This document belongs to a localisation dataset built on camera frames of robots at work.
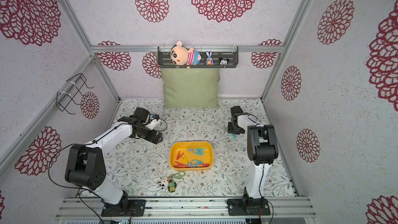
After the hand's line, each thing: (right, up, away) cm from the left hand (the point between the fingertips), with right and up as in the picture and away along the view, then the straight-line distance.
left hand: (154, 137), depth 90 cm
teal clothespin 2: (+27, -9, +2) cm, 28 cm away
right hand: (+49, +4, +11) cm, 50 cm away
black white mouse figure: (+40, +45, +2) cm, 60 cm away
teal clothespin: (+49, 0, +9) cm, 50 cm away
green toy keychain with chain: (+12, -23, -10) cm, 27 cm away
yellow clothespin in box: (+17, -13, -1) cm, 22 cm away
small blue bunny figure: (+32, +45, 0) cm, 55 cm away
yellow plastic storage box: (+21, -11, +1) cm, 24 cm away
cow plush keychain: (+6, -22, -10) cm, 25 cm away
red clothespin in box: (+14, -11, 0) cm, 18 cm away
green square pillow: (+20, +31, +10) cm, 38 cm away
